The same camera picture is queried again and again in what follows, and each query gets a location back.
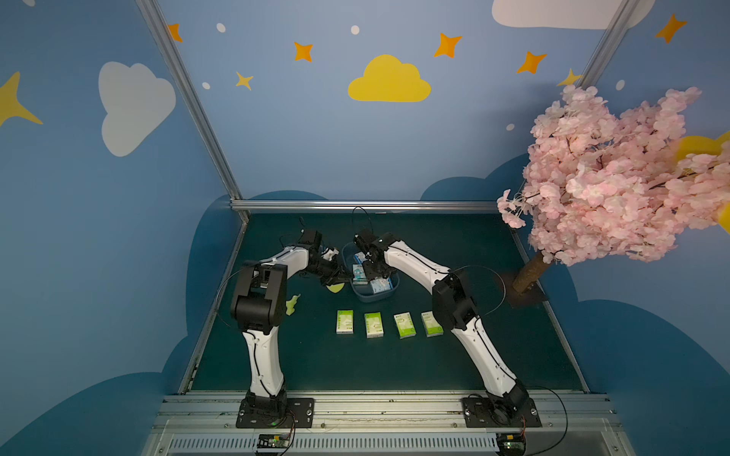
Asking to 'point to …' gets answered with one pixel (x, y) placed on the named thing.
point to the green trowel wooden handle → (336, 288)
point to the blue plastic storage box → (363, 293)
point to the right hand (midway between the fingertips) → (380, 269)
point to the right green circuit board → (511, 444)
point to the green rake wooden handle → (290, 305)
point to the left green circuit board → (273, 441)
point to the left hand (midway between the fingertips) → (353, 273)
